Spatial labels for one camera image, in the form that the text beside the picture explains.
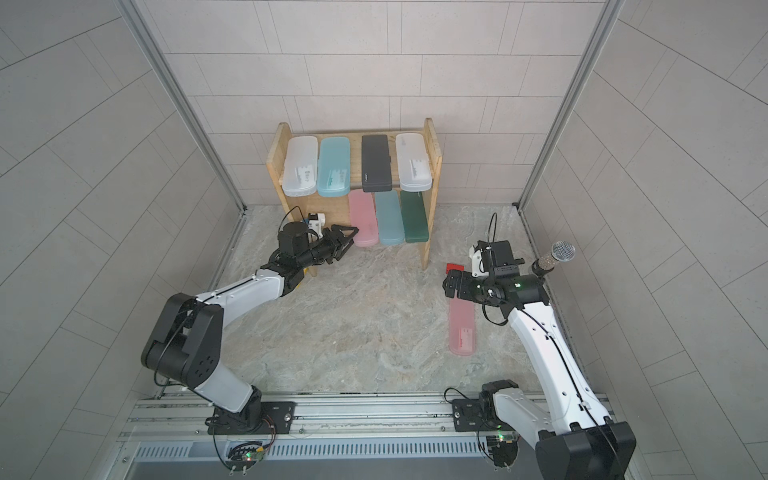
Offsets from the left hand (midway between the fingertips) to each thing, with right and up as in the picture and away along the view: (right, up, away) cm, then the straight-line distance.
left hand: (362, 233), depth 84 cm
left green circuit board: (-24, -49, -18) cm, 58 cm away
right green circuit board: (+35, -49, -16) cm, 62 cm away
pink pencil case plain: (0, +5, +2) cm, 6 cm away
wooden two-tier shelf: (-8, +7, +5) cm, 12 cm away
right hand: (+26, -13, -7) cm, 30 cm away
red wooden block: (+28, -12, +16) cm, 34 cm away
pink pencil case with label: (+28, -27, +1) cm, 39 cm away
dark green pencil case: (+15, +5, +3) cm, 16 cm away
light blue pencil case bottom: (+8, +4, +1) cm, 9 cm away
